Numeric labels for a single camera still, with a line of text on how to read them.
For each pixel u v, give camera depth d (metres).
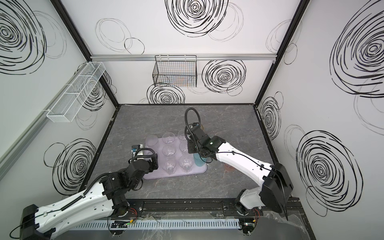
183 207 0.75
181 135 0.96
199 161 0.85
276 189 0.40
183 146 0.94
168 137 0.96
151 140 0.92
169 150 0.89
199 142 0.59
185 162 0.85
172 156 0.91
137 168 0.54
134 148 0.65
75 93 0.79
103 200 0.51
